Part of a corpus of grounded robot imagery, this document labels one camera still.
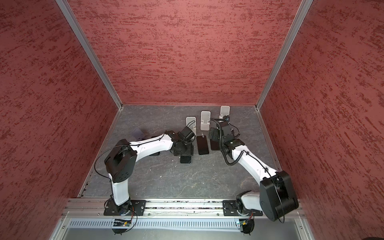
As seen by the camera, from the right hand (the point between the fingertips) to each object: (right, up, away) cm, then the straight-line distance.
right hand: (217, 133), depth 87 cm
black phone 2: (-19, -15, -1) cm, 24 cm away
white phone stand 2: (+8, +15, +18) cm, 25 cm away
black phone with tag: (-8, -8, +11) cm, 16 cm away
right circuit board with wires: (+12, -43, -18) cm, 48 cm away
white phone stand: (-6, +10, +15) cm, 19 cm away
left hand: (-18, -14, +2) cm, 23 cm away
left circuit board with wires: (-51, -43, -15) cm, 69 cm away
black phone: (-28, -5, -28) cm, 40 cm away
